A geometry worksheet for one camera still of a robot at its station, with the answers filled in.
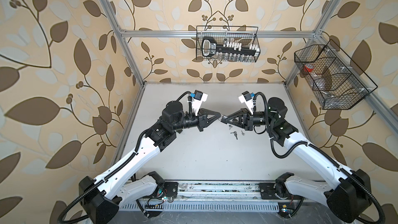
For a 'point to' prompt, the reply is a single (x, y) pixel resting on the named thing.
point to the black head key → (230, 126)
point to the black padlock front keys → (223, 118)
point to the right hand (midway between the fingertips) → (226, 122)
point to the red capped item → (308, 68)
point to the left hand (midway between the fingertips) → (221, 116)
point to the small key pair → (235, 134)
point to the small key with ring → (242, 133)
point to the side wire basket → (339, 83)
